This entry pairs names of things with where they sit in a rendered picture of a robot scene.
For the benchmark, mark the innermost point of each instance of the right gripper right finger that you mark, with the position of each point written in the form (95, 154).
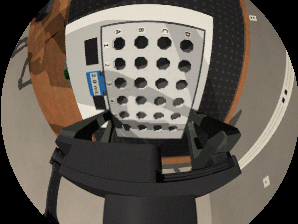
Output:
(222, 137)

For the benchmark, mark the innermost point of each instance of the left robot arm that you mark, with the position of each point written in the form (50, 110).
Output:
(41, 12)

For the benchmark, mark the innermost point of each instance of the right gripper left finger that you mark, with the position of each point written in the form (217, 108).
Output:
(85, 128)

